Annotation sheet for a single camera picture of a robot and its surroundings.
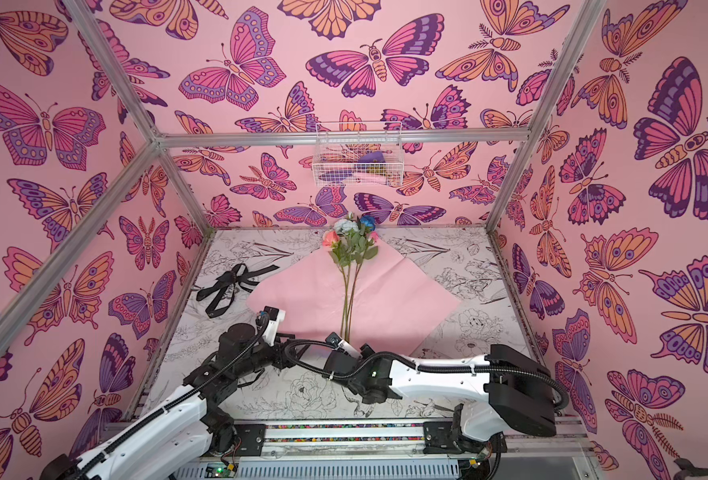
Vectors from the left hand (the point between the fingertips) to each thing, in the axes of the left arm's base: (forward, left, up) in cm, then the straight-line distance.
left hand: (303, 337), depth 79 cm
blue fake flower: (+47, -17, -5) cm, 50 cm away
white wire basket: (+53, -15, +21) cm, 59 cm away
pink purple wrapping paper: (+18, -22, -12) cm, 31 cm away
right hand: (-4, -13, -5) cm, 15 cm away
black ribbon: (+28, +28, -11) cm, 41 cm away
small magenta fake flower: (+38, -19, -11) cm, 44 cm away
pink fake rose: (+35, -7, -10) cm, 37 cm away
